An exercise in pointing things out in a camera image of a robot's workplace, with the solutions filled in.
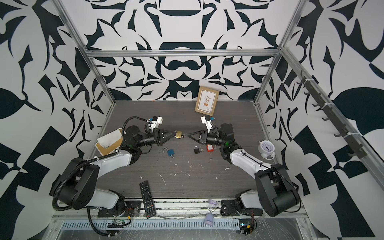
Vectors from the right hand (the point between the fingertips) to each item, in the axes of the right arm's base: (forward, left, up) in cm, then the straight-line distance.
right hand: (189, 137), depth 74 cm
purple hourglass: (-31, -8, -21) cm, 39 cm away
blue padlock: (+4, +13, -23) cm, 26 cm away
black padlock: (+4, -3, -23) cm, 23 cm away
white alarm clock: (+4, -46, -22) cm, 51 cm away
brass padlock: (+1, +5, 0) cm, 6 cm away
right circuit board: (-34, -26, -25) cm, 49 cm away
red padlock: (+5, -12, -22) cm, 26 cm away
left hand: (+2, +7, +3) cm, 7 cm away
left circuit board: (-33, +34, -22) cm, 52 cm away
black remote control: (-27, +20, -21) cm, 40 cm away
